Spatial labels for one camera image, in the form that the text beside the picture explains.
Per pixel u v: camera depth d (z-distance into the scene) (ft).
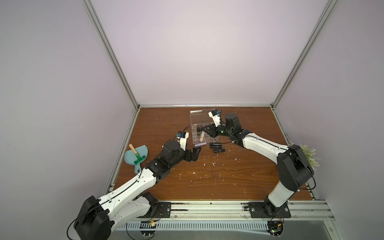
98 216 1.28
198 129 3.25
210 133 2.60
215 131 2.38
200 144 3.19
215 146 3.14
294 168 1.49
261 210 2.38
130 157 3.05
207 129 2.70
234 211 2.44
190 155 2.25
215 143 3.18
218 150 3.04
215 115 2.49
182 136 2.20
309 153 2.47
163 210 2.40
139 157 2.97
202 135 2.78
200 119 3.35
